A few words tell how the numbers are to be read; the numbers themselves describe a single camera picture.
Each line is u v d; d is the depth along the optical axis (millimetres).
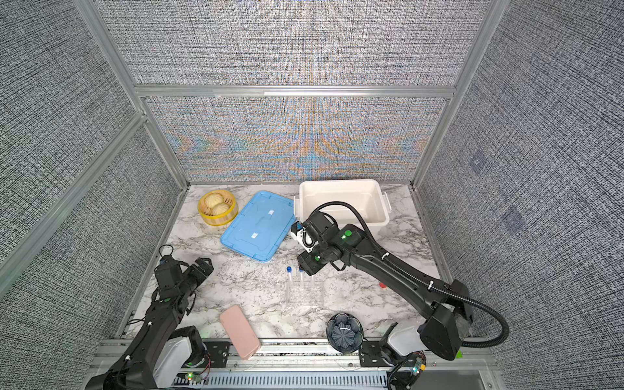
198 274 775
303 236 662
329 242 557
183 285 683
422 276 444
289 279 900
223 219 1038
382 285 870
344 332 764
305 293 855
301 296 853
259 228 1037
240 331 780
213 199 1062
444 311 388
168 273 644
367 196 1007
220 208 1033
